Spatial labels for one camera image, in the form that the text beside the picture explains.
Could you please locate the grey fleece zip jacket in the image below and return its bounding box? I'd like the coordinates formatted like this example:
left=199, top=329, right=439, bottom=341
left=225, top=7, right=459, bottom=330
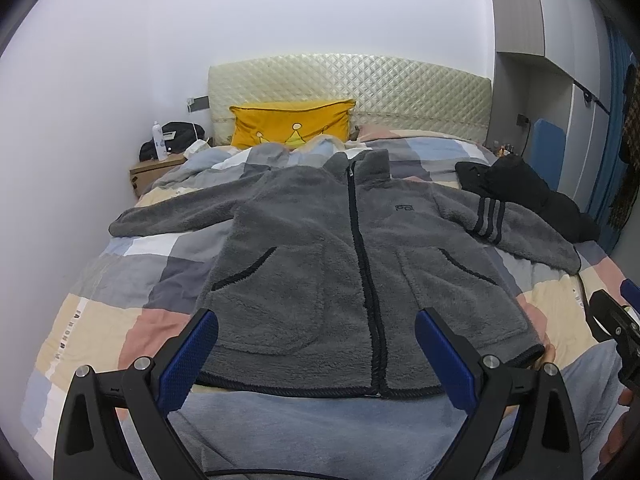
left=110, top=150, right=580, bottom=399

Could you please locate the person's right hand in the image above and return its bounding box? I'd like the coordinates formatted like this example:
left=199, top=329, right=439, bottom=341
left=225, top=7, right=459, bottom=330
left=598, top=388, right=639, bottom=471

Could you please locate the black garment on bed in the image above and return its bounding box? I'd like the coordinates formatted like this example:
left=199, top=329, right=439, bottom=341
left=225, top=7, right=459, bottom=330
left=456, top=155, right=600, bottom=243

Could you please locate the blue chair back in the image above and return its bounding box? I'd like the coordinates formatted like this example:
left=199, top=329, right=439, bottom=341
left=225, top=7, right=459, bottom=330
left=528, top=118, right=566, bottom=191

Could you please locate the cardboard box nightstand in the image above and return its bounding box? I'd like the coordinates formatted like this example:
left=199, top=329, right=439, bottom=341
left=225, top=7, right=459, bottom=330
left=129, top=154, right=186, bottom=198

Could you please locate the grey white wardrobe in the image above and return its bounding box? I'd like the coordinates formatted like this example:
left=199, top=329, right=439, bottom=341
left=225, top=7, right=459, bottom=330
left=486, top=0, right=612, bottom=209

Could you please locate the white spray bottle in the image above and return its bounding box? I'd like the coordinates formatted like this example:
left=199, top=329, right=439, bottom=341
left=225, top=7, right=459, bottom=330
left=152, top=122, right=168, bottom=160

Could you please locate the cream quilted headboard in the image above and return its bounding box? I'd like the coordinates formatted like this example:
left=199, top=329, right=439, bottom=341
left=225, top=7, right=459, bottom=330
left=208, top=53, right=491, bottom=145

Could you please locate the black bag on nightstand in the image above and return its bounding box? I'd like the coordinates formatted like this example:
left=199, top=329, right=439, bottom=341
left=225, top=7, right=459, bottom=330
left=139, top=122, right=205, bottom=162

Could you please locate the yellow crown pillow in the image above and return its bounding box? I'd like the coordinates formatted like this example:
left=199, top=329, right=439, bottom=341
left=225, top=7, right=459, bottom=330
left=230, top=99, right=356, bottom=150

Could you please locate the wall socket panel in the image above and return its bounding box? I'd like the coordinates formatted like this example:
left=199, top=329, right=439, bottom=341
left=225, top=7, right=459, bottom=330
left=186, top=96, right=209, bottom=113

